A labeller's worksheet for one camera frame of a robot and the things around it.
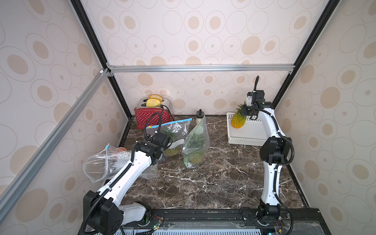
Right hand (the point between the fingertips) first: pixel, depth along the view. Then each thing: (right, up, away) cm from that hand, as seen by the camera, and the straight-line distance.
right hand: (241, 109), depth 99 cm
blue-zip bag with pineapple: (-42, -14, -20) cm, 48 cm away
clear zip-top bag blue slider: (-71, -28, -36) cm, 84 cm away
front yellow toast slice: (-61, +5, +2) cm, 61 cm away
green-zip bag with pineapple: (-32, -25, -25) cm, 48 cm away
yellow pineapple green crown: (-1, -7, +4) cm, 8 cm away
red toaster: (-68, -3, +1) cm, 68 cm away
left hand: (-52, -28, -20) cm, 63 cm away
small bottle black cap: (-28, -2, +10) cm, 30 cm away
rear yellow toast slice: (-59, +10, +7) cm, 61 cm away
